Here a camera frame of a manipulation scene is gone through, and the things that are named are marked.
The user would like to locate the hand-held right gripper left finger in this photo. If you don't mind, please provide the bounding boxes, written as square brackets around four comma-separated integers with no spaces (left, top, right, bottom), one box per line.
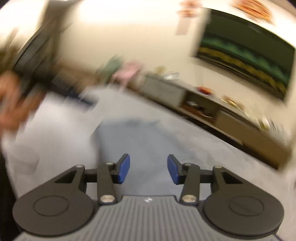
[54,153,130,205]

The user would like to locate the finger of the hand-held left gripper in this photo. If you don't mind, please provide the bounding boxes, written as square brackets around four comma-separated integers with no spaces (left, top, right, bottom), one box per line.
[53,88,97,106]

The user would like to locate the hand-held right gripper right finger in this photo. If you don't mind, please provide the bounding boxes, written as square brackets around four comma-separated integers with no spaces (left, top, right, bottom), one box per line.
[167,154,243,205]

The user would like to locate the grey pants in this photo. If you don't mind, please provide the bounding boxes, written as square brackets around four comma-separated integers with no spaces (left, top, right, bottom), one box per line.
[92,118,178,197]

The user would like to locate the person's left hand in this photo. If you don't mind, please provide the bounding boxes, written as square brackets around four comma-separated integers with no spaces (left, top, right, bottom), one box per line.
[0,71,44,130]

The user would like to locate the green plastic child chair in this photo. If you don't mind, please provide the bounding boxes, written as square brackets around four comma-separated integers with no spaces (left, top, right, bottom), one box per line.
[97,56,126,84]

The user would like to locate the pink plastic child chair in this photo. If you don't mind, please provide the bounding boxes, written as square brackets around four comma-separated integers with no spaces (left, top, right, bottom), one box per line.
[113,61,142,87]

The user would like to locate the grey brown television cabinet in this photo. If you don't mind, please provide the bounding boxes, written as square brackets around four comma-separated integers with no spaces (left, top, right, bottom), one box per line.
[139,72,292,170]

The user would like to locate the red plate of fruit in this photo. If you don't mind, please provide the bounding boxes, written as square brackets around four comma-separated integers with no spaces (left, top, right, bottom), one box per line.
[196,86,213,96]

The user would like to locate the wide golden ornament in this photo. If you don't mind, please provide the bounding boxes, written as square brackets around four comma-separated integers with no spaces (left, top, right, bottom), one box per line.
[222,96,239,106]

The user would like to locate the person's dark clothing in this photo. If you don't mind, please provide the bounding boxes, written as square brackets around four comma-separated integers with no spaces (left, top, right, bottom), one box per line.
[0,151,18,241]

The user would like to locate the red Chinese knot decoration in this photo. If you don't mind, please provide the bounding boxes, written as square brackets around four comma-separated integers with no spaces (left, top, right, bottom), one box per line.
[177,0,202,36]

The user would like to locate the wall television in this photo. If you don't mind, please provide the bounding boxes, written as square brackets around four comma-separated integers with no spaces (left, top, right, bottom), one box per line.
[191,9,296,103]

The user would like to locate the red orange wall decoration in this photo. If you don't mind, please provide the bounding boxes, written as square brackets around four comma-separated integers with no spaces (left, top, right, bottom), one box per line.
[231,0,276,24]

